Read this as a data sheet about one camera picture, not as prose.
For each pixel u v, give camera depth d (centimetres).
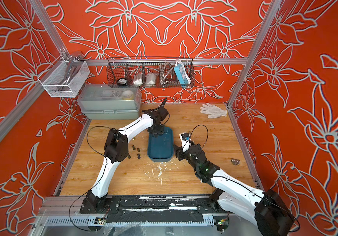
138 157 90
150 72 99
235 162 86
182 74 88
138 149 93
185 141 67
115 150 59
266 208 40
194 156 59
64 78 83
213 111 114
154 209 73
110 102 98
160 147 95
